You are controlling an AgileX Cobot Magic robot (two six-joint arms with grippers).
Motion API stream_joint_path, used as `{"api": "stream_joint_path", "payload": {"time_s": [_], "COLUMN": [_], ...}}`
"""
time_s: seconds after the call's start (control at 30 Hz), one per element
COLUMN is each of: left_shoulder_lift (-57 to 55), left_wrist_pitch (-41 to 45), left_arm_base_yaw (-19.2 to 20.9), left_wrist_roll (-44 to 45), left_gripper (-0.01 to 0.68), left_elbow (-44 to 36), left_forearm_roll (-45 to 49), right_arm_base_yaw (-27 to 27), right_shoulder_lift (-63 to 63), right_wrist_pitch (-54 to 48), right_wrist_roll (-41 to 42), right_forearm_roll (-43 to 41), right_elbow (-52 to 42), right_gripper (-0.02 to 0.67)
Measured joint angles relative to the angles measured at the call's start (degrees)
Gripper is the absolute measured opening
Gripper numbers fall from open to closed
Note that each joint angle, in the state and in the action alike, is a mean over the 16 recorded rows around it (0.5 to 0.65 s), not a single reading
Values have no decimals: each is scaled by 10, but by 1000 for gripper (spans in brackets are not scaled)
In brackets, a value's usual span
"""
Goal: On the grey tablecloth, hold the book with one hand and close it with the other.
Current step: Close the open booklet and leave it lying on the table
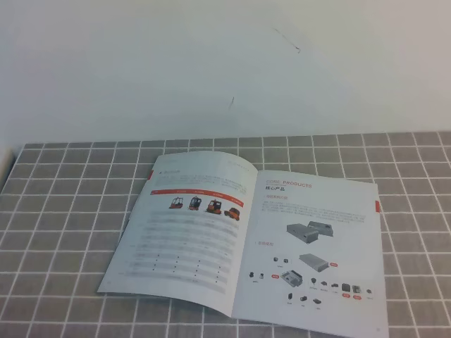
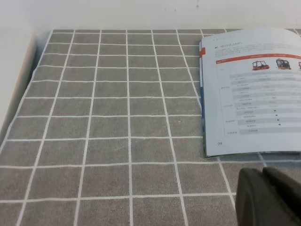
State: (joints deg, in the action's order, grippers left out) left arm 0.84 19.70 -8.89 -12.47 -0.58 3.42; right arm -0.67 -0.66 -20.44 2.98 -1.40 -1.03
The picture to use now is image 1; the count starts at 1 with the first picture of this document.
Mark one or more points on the white product brochure book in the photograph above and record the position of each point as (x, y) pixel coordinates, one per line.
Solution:
(271, 246)

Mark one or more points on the grey checked tablecloth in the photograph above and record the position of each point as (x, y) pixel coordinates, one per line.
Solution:
(64, 206)

